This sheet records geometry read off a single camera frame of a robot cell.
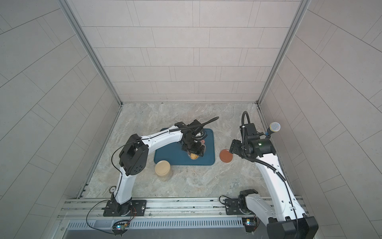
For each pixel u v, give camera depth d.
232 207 0.71
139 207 0.71
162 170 0.74
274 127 0.76
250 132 0.56
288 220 0.36
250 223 0.68
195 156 0.80
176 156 0.86
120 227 0.64
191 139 0.77
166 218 0.70
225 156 0.89
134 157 0.50
